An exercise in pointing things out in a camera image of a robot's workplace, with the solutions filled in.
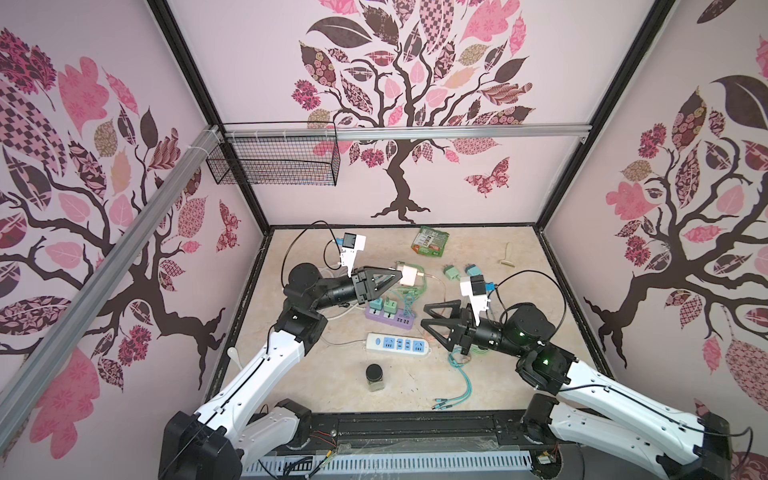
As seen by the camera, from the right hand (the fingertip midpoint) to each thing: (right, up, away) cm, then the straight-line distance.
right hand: (428, 314), depth 59 cm
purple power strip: (-4, -8, +32) cm, 34 cm away
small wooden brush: (+36, +10, +51) cm, 64 cm away
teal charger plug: (-12, -3, +31) cm, 33 cm away
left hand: (-5, +6, +3) cm, 9 cm away
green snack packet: (+7, +17, +55) cm, 58 cm away
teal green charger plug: (+22, +6, +45) cm, 51 cm away
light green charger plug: (-8, -4, +31) cm, 32 cm away
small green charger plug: (+14, +5, +45) cm, 47 cm away
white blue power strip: (-7, -14, +27) cm, 31 cm away
